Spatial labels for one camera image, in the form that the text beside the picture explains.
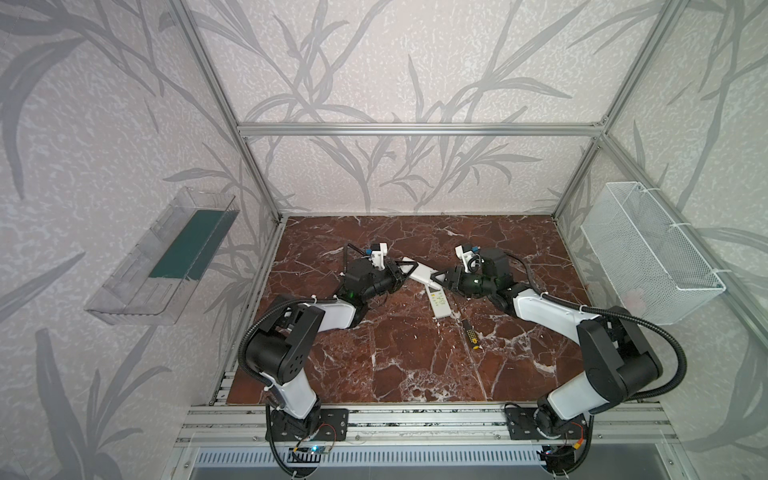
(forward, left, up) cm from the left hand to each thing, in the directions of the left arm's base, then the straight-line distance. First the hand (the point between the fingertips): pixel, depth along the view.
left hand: (422, 260), depth 84 cm
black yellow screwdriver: (-15, -15, -16) cm, 27 cm away
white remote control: (-2, 0, -3) cm, 4 cm away
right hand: (-1, -4, -4) cm, 6 cm away
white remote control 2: (-3, -6, -19) cm, 20 cm away
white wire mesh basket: (-13, -48, +16) cm, 52 cm away
